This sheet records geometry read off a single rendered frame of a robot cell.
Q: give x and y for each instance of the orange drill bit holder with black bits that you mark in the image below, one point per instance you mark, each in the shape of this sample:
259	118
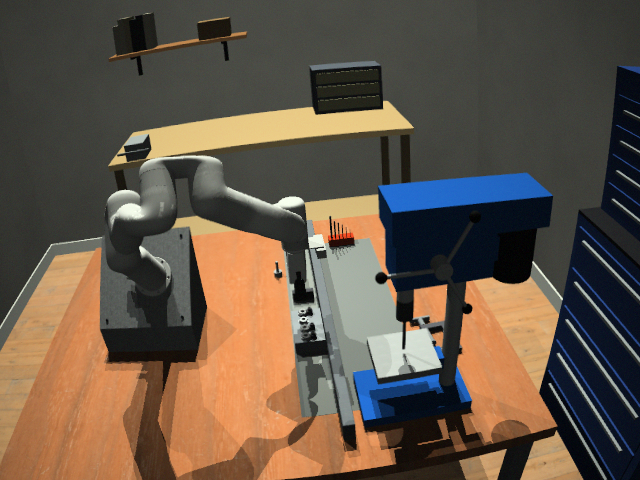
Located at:
339	239

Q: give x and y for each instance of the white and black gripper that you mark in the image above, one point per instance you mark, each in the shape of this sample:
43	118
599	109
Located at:
296	264

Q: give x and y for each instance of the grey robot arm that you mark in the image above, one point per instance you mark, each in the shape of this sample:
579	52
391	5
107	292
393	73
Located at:
210	199

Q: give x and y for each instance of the blue drill press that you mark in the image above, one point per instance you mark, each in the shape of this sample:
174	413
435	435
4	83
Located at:
420	215

